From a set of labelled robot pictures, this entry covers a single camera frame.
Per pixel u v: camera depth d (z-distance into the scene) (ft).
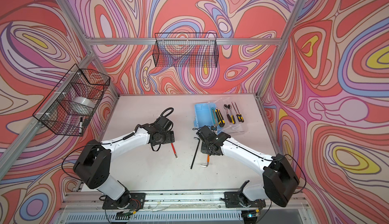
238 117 3.03
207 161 2.54
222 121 3.06
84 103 2.40
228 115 3.06
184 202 2.41
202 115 3.50
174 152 2.93
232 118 2.99
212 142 1.93
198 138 3.13
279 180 1.35
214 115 3.15
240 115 3.06
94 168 1.43
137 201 2.38
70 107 2.31
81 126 2.36
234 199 2.42
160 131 2.21
